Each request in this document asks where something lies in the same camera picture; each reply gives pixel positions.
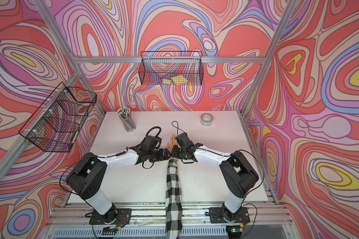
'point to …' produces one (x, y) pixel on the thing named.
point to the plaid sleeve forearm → (173, 208)
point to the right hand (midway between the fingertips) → (173, 156)
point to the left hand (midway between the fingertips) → (169, 157)
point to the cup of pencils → (124, 113)
